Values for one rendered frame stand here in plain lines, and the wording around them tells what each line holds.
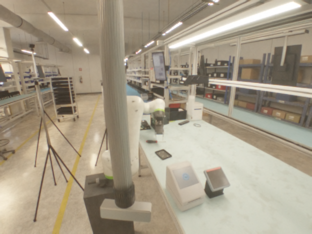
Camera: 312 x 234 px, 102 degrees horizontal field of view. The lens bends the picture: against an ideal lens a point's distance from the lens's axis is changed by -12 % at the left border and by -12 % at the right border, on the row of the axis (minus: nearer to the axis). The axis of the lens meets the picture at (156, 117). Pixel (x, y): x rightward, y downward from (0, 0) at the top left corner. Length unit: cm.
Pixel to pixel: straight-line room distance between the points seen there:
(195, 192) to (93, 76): 1224
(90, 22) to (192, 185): 653
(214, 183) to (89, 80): 1229
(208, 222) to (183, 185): 18
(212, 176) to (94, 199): 79
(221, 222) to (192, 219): 12
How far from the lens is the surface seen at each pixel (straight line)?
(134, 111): 86
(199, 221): 73
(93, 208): 123
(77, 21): 681
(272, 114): 475
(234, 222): 77
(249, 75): 518
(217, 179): 79
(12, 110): 762
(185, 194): 70
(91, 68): 1263
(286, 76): 257
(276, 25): 132
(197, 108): 185
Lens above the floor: 158
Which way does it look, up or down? 17 degrees down
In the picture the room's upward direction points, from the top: straight up
